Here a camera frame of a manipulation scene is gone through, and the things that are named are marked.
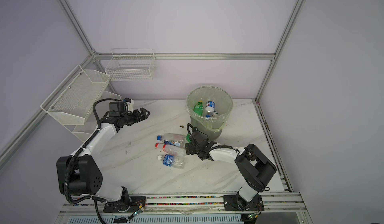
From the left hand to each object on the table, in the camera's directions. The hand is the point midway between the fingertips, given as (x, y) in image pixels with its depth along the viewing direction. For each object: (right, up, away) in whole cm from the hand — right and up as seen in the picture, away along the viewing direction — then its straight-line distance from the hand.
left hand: (143, 116), depth 88 cm
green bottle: (+33, +5, +1) cm, 33 cm away
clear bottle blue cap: (+40, +5, +2) cm, 40 cm away
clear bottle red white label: (+17, -20, 0) cm, 26 cm away
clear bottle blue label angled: (+17, -25, -4) cm, 31 cm away
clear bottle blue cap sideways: (+16, -15, +8) cm, 23 cm away
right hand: (+28, -19, +3) cm, 34 cm away
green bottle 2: (+28, -10, -17) cm, 34 cm away
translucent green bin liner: (+48, +8, +1) cm, 49 cm away
